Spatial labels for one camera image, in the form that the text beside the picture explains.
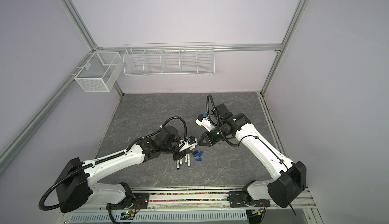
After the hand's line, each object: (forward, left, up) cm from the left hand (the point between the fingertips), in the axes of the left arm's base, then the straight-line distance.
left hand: (190, 150), depth 77 cm
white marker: (-3, +8, -12) cm, 15 cm away
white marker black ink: (0, +3, -12) cm, 13 cm away
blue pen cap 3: (0, -4, -13) cm, 14 cm away
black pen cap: (+3, -2, -12) cm, 13 cm away
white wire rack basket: (+62, +12, +14) cm, 64 cm away
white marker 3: (-1, +2, -12) cm, 13 cm away
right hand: (-1, -6, +7) cm, 9 cm away
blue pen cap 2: (+2, -3, -13) cm, 13 cm away
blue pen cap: (+3, -5, -13) cm, 14 cm away
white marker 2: (-2, +6, -11) cm, 13 cm away
